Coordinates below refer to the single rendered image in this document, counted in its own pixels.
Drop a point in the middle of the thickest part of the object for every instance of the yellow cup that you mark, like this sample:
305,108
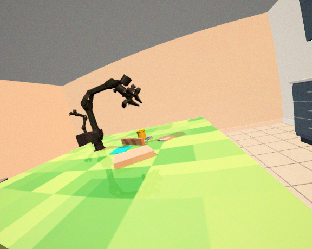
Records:
141,134

